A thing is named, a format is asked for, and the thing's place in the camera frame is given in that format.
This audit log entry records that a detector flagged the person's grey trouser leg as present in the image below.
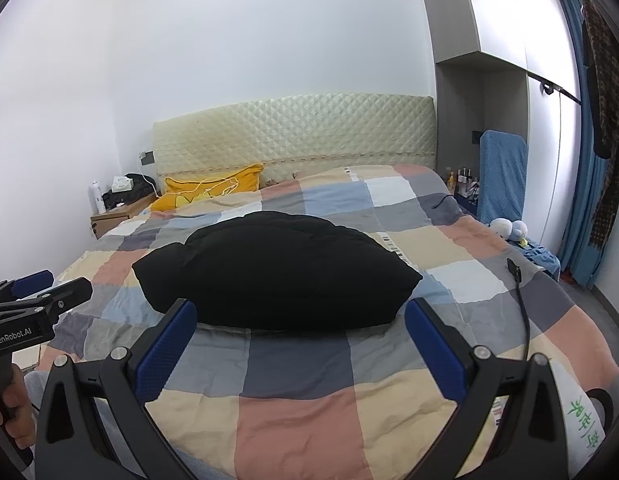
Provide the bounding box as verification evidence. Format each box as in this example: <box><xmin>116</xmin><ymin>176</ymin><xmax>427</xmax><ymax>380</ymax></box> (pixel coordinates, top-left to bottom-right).
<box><xmin>20</xmin><ymin>367</ymin><xmax>55</xmax><ymax>413</ymax></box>

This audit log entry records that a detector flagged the thin white cable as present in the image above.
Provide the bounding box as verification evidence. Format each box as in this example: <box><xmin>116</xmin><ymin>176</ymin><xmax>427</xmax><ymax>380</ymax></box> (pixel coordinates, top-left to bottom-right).
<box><xmin>139</xmin><ymin>157</ymin><xmax>240</xmax><ymax>198</ymax></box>

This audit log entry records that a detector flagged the checkered pastel blanket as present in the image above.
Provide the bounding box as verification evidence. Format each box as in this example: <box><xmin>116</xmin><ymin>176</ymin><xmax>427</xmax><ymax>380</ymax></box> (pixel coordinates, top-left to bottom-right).
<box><xmin>36</xmin><ymin>163</ymin><xmax>619</xmax><ymax>480</ymax></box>

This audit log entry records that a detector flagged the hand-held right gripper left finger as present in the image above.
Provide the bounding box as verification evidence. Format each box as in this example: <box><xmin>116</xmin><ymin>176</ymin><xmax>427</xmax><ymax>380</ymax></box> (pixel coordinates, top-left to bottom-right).
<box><xmin>33</xmin><ymin>298</ymin><xmax>210</xmax><ymax>480</ymax></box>

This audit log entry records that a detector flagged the black puffer jacket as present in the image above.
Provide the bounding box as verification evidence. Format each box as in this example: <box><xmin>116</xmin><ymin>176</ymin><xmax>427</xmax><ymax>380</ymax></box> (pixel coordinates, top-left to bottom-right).
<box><xmin>132</xmin><ymin>211</ymin><xmax>424</xmax><ymax>332</ymax></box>

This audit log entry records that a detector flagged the blue curtain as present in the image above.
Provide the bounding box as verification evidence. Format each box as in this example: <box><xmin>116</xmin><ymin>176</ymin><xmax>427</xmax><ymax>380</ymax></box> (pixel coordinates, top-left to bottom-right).
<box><xmin>559</xmin><ymin>0</ymin><xmax>619</xmax><ymax>288</ymax></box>

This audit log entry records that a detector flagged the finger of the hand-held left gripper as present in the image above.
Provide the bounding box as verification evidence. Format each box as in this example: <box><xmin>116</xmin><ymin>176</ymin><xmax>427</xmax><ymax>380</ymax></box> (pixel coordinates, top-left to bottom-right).
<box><xmin>0</xmin><ymin>270</ymin><xmax>54</xmax><ymax>303</ymax></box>
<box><xmin>26</xmin><ymin>276</ymin><xmax>93</xmax><ymax>321</ymax></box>

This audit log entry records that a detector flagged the yellow pillow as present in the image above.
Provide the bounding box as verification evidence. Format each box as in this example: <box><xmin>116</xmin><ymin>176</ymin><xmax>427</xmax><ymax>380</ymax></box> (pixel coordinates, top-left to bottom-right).
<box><xmin>149</xmin><ymin>161</ymin><xmax>266</xmax><ymax>212</ymax></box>

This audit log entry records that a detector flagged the white and blue plush toy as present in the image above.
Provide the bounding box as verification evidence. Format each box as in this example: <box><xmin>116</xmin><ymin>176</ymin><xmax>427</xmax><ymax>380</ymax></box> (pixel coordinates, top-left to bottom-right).
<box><xmin>489</xmin><ymin>217</ymin><xmax>530</xmax><ymax>246</ymax></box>

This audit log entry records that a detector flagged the wooden nightstand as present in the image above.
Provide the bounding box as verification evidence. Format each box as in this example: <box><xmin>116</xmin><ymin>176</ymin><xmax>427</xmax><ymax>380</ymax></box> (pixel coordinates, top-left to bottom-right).
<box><xmin>90</xmin><ymin>192</ymin><xmax>157</xmax><ymax>239</ymax></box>

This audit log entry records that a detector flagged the brown patterned hanging garment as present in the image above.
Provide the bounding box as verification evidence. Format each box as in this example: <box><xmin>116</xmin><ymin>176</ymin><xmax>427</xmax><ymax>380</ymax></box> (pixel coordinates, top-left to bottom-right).
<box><xmin>582</xmin><ymin>0</ymin><xmax>619</xmax><ymax>248</ymax></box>

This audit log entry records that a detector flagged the black bag with tissue box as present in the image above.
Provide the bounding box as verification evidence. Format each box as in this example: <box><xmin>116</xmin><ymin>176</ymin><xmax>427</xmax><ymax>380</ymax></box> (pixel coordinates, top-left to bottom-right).
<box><xmin>102</xmin><ymin>173</ymin><xmax>157</xmax><ymax>211</ymax></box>

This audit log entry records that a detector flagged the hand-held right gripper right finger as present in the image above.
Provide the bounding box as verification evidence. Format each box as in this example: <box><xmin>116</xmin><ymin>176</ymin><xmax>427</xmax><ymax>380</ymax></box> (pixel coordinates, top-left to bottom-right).
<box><xmin>404</xmin><ymin>297</ymin><xmax>573</xmax><ymax>480</ymax></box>

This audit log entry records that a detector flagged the cream quilted headboard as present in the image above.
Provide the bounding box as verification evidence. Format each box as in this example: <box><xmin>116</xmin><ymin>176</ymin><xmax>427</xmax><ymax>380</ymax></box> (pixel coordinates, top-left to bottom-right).
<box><xmin>152</xmin><ymin>92</ymin><xmax>437</xmax><ymax>193</ymax></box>

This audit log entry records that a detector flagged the white and grey wardrobe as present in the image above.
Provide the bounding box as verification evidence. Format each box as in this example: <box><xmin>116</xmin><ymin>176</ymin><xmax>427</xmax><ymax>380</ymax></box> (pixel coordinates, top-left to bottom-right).
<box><xmin>414</xmin><ymin>0</ymin><xmax>585</xmax><ymax>281</ymax></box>

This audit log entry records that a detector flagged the black round object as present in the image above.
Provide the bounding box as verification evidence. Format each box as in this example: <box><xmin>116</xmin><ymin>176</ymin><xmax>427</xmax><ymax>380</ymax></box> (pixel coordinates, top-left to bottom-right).
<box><xmin>587</xmin><ymin>389</ymin><xmax>615</xmax><ymax>431</ymax></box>

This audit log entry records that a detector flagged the person's left hand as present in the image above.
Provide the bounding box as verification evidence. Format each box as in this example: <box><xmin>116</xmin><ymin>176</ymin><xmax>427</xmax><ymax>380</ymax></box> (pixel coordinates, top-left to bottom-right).
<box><xmin>0</xmin><ymin>362</ymin><xmax>38</xmax><ymax>451</ymax></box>

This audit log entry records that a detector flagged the black hanging garment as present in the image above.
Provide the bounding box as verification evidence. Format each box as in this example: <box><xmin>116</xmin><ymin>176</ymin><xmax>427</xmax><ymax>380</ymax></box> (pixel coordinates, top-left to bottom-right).
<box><xmin>592</xmin><ymin>45</ymin><xmax>619</xmax><ymax>158</ymax></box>

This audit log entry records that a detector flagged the white bag with green print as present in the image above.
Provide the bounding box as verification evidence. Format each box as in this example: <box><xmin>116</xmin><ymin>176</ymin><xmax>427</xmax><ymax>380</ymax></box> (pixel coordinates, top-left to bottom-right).
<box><xmin>489</xmin><ymin>347</ymin><xmax>615</xmax><ymax>480</ymax></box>

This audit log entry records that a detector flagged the thick black cable with plug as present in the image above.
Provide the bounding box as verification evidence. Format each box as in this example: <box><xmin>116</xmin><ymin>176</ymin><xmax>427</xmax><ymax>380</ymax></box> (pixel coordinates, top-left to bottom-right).
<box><xmin>506</xmin><ymin>258</ymin><xmax>533</xmax><ymax>363</ymax></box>

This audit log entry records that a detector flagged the crumpled blue cloth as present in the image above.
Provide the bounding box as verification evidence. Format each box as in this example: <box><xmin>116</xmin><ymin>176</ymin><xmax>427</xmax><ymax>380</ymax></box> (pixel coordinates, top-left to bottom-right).
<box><xmin>522</xmin><ymin>242</ymin><xmax>561</xmax><ymax>281</ymax></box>

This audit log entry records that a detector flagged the black clothes rail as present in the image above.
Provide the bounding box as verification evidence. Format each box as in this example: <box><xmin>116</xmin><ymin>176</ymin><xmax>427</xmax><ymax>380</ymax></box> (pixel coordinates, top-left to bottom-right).
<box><xmin>527</xmin><ymin>71</ymin><xmax>583</xmax><ymax>106</ymax></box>

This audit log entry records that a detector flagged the group of cosmetic bottles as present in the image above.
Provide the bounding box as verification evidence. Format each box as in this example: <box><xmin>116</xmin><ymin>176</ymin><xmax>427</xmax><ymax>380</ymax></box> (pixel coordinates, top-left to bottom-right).
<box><xmin>444</xmin><ymin>165</ymin><xmax>480</xmax><ymax>198</ymax></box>

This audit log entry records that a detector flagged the blue covered chair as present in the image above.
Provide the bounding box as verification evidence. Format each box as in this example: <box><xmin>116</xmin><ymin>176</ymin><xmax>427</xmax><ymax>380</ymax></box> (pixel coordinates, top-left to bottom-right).
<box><xmin>477</xmin><ymin>130</ymin><xmax>529</xmax><ymax>226</ymax></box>

